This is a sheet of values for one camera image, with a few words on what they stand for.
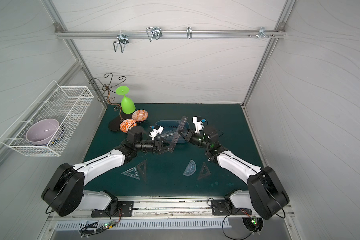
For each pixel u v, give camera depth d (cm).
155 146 69
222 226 70
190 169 87
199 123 75
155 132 76
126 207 74
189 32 79
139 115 111
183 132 79
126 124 104
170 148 76
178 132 78
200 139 69
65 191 42
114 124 107
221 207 73
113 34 80
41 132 61
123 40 79
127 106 89
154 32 76
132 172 86
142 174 86
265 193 42
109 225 67
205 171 86
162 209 75
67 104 78
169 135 101
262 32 76
